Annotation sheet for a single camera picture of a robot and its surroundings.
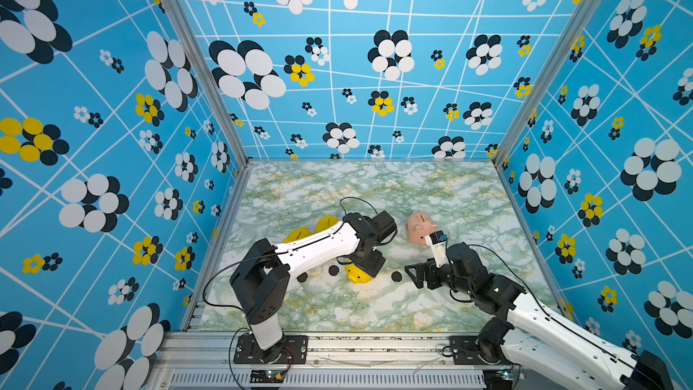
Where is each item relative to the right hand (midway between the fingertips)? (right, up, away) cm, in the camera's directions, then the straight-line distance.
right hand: (420, 264), depth 79 cm
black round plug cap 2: (-27, -5, +9) cm, 29 cm away
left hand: (-15, 0, +3) cm, 15 cm away
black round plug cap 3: (-6, -6, +8) cm, 12 cm away
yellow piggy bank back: (-19, -4, 0) cm, 19 cm away
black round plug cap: (-37, -7, +7) cm, 38 cm away
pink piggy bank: (+2, +10, +9) cm, 14 cm away
